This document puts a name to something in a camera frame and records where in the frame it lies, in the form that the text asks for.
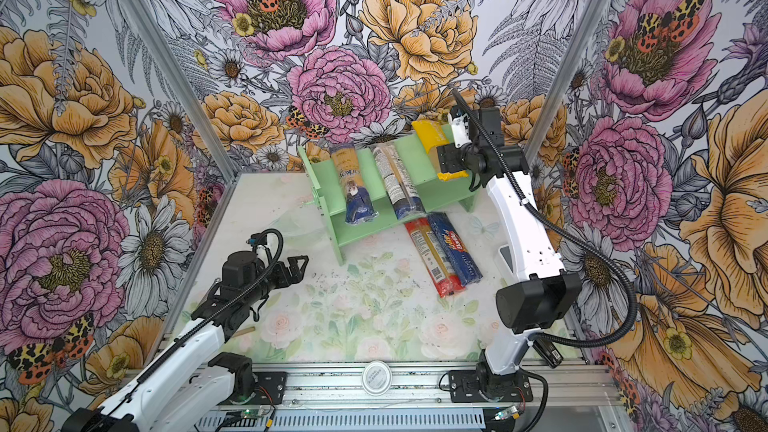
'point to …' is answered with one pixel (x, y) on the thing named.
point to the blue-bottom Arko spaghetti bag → (360, 206)
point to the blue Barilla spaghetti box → (464, 266)
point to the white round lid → (377, 378)
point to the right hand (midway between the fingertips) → (455, 158)
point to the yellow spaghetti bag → (432, 135)
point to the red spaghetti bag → (442, 271)
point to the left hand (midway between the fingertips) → (295, 269)
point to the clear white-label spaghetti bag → (401, 193)
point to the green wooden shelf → (328, 196)
